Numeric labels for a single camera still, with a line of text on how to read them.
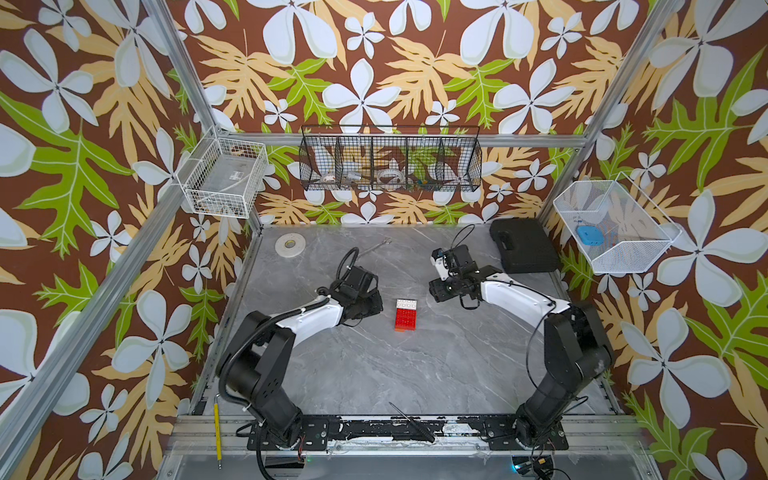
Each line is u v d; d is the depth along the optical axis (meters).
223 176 0.86
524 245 1.09
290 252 1.12
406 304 0.93
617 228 0.82
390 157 0.96
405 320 0.91
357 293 0.72
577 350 0.47
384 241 1.16
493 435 0.73
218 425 0.75
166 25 0.70
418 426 0.76
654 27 0.70
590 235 0.82
